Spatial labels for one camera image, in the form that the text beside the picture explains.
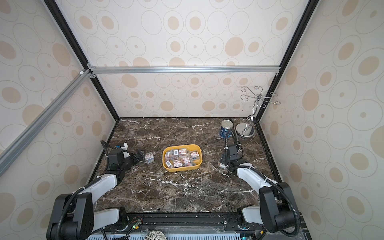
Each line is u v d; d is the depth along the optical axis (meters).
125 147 0.81
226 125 1.01
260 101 1.13
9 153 0.51
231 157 0.69
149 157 0.94
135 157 0.79
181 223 0.75
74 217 0.89
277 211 0.42
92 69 0.90
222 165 0.92
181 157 0.95
